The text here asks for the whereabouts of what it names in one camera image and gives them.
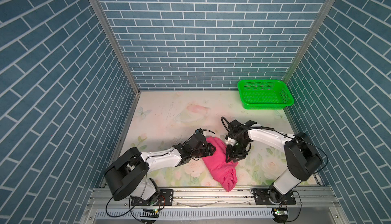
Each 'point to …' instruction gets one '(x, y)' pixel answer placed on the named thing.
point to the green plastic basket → (264, 94)
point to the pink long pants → (224, 173)
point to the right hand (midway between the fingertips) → (230, 161)
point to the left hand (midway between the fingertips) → (217, 152)
